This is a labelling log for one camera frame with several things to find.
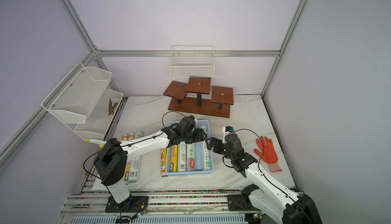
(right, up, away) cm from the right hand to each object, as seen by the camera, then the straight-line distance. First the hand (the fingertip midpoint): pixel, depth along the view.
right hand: (212, 144), depth 83 cm
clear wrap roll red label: (-12, -8, +3) cm, 15 cm away
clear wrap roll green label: (-3, -7, +3) cm, 8 cm away
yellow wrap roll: (-27, -10, +1) cm, 29 cm away
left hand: (-5, +3, +2) cm, 6 cm away
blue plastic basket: (-8, -9, +8) cm, 14 cm away
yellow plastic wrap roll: (-22, -9, +3) cm, 24 cm away
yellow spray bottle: (-59, +1, -4) cm, 59 cm away
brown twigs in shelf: (-64, +20, +13) cm, 68 cm away
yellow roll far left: (-55, +1, +13) cm, 56 cm away
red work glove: (+35, -8, +8) cm, 37 cm away
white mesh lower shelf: (-69, +11, +8) cm, 70 cm away
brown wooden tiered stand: (-11, +28, +25) cm, 40 cm away
